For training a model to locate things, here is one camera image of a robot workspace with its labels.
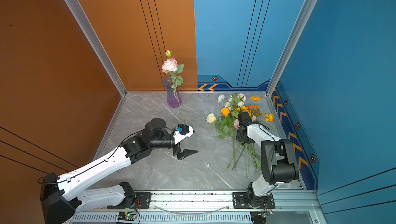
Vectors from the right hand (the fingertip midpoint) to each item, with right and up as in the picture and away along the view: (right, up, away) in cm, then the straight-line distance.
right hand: (243, 138), depth 93 cm
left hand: (-28, +5, -26) cm, 38 cm away
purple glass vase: (-45, +27, +14) cm, 55 cm away
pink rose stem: (-43, +27, +15) cm, 53 cm away
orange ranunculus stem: (-9, +16, +12) cm, 22 cm away
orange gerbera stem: (+4, -9, -6) cm, 12 cm away
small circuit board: (-60, -31, -23) cm, 71 cm away
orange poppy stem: (+9, +19, +7) cm, 22 cm away
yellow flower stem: (+21, +12, +11) cm, 27 cm away
